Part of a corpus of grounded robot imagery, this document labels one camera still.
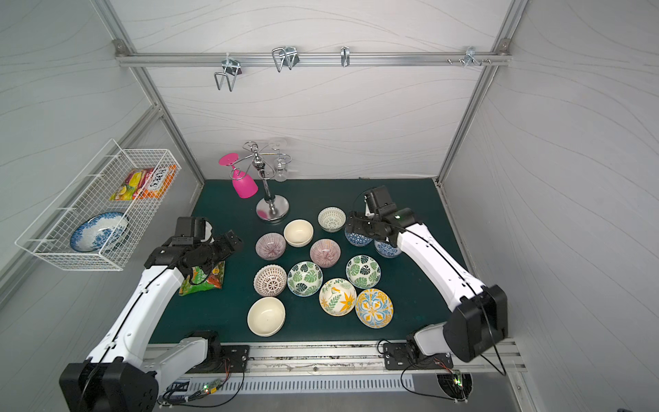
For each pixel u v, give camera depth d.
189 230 0.59
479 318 0.40
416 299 0.85
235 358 0.73
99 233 0.63
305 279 0.88
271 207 1.08
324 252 0.95
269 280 0.88
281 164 1.03
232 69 0.78
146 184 0.73
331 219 1.04
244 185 0.98
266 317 0.80
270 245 0.96
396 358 0.73
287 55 0.76
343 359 0.75
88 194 0.65
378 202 0.61
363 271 0.91
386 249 0.97
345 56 0.78
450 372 0.72
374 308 0.82
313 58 0.77
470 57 0.76
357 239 0.99
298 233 0.99
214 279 0.86
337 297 0.84
